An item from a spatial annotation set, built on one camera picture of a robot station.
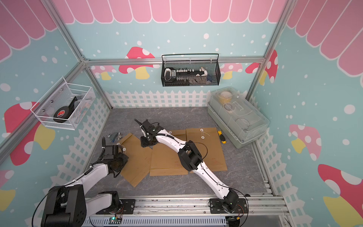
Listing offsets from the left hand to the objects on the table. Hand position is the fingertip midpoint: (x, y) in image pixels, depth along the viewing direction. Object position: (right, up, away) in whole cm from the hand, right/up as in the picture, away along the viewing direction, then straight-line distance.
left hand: (127, 161), depth 90 cm
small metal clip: (-9, +15, +10) cm, 20 cm away
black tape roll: (-23, +30, -21) cm, 43 cm away
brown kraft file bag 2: (+7, 0, +3) cm, 8 cm away
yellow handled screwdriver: (+64, +13, +9) cm, 66 cm away
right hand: (+8, +9, +6) cm, 14 cm away
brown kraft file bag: (+25, -1, -1) cm, 25 cm away
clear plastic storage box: (+72, +26, -5) cm, 76 cm away
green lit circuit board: (+1, -26, -18) cm, 31 cm away
